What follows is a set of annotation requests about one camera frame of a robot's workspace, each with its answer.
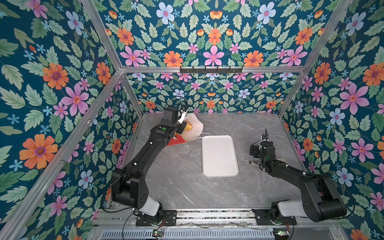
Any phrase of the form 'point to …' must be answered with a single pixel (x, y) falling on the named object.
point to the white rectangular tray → (219, 156)
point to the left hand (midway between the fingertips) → (181, 116)
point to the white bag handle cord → (199, 137)
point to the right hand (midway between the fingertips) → (260, 145)
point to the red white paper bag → (189, 134)
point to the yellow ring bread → (189, 126)
